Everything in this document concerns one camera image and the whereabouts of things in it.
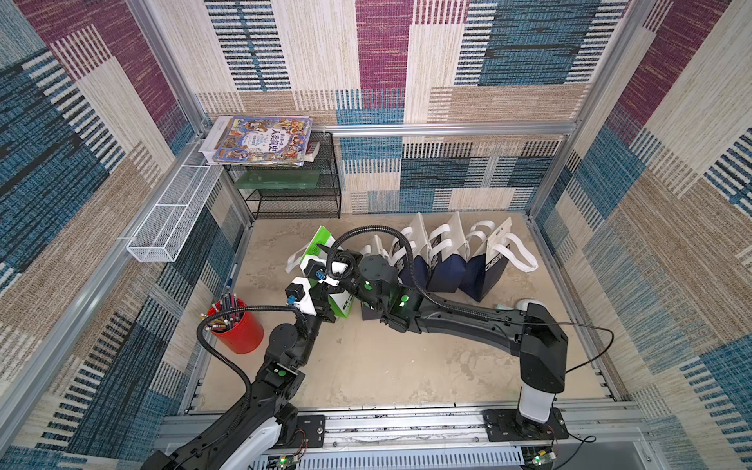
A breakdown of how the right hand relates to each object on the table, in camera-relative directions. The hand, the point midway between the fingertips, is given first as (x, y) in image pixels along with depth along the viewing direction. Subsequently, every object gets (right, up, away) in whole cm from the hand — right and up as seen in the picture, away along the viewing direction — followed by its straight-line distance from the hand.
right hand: (325, 248), depth 70 cm
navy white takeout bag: (+24, +1, +8) cm, 25 cm away
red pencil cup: (-24, -22, +7) cm, 33 cm away
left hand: (0, -8, +4) cm, 9 cm away
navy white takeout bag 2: (+33, -2, +14) cm, 35 cm away
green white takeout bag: (+3, -15, +9) cm, 17 cm away
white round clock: (+57, -18, +21) cm, 64 cm away
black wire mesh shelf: (-9, +18, +49) cm, 53 cm away
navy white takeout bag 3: (+43, -1, +11) cm, 44 cm away
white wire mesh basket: (-39, +5, +1) cm, 39 cm away
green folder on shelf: (-20, +22, +25) cm, 39 cm away
